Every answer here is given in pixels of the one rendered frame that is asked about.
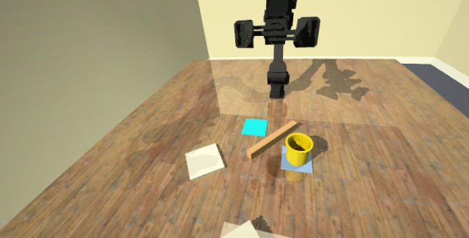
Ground cream flat square pad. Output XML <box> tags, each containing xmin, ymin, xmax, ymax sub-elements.
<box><xmin>185</xmin><ymin>144</ymin><xmax>225</xmax><ymax>181</ymax></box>

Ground tan rectangular bar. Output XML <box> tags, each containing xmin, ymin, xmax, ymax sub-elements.
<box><xmin>247</xmin><ymin>120</ymin><xmax>297</xmax><ymax>160</ymax></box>

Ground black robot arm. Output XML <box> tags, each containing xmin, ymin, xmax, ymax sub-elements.
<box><xmin>263</xmin><ymin>0</ymin><xmax>297</xmax><ymax>99</ymax></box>

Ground yellow cup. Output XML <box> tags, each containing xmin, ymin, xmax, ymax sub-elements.
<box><xmin>285</xmin><ymin>133</ymin><xmax>313</xmax><ymax>166</ymax></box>

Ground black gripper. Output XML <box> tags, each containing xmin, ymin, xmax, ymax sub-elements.
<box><xmin>234</xmin><ymin>16</ymin><xmax>321</xmax><ymax>48</ymax></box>

